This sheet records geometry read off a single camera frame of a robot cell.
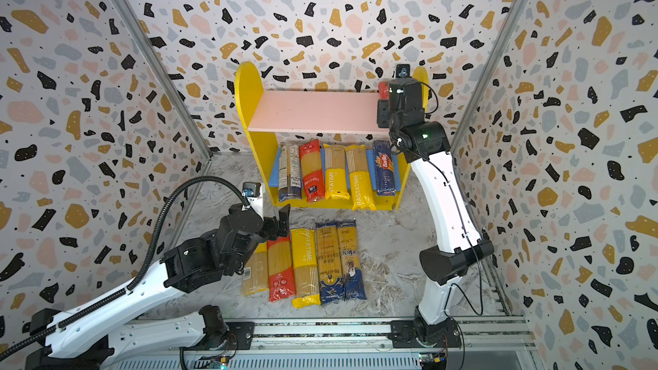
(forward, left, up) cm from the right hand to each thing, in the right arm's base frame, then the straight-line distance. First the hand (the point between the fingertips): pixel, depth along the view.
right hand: (392, 96), depth 67 cm
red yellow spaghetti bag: (-6, +23, -31) cm, 39 cm away
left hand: (-23, +30, -16) cm, 41 cm away
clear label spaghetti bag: (+1, +32, -32) cm, 46 cm away
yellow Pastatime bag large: (+1, +16, -32) cm, 36 cm away
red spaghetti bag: (-30, +33, -46) cm, 64 cm away
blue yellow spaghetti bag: (-29, +17, -47) cm, 58 cm away
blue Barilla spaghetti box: (-1, -2, -31) cm, 31 cm away
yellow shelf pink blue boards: (+14, +22, -33) cm, 42 cm away
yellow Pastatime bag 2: (-36, +24, -46) cm, 63 cm away
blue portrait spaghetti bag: (-31, +10, -46) cm, 56 cm away
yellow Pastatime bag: (-4, +7, -33) cm, 34 cm away
